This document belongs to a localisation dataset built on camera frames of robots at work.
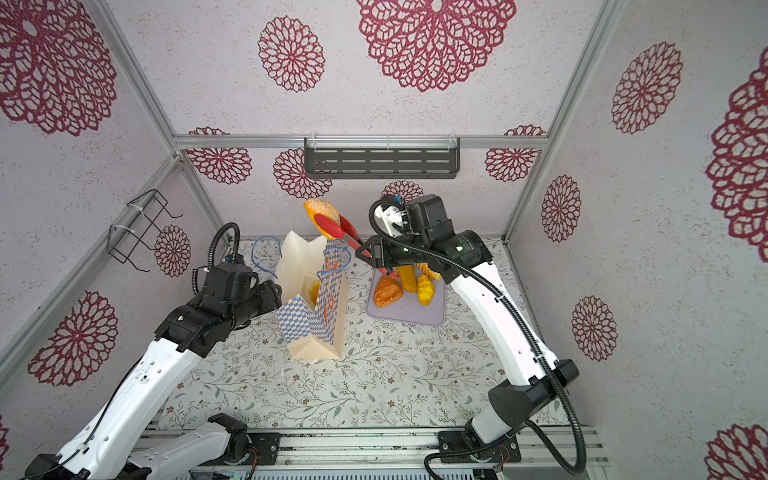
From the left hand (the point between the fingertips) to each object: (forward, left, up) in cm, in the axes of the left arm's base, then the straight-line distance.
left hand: (272, 297), depth 74 cm
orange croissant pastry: (+15, -29, -21) cm, 39 cm away
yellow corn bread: (+16, -42, -22) cm, 50 cm away
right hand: (+3, -23, +15) cm, 28 cm away
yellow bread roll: (+15, -5, -19) cm, 25 cm away
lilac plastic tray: (+11, -36, -24) cm, 45 cm away
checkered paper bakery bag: (-2, -8, -14) cm, 16 cm away
